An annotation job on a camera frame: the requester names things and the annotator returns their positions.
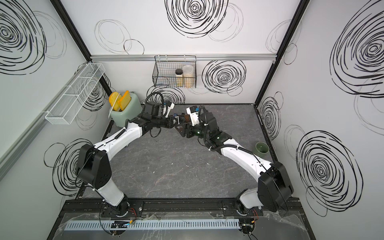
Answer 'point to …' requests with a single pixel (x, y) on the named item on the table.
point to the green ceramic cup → (262, 150)
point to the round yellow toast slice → (112, 98)
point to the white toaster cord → (111, 110)
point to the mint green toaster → (132, 111)
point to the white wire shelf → (65, 109)
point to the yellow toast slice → (125, 100)
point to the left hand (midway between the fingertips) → (179, 121)
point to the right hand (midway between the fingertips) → (179, 126)
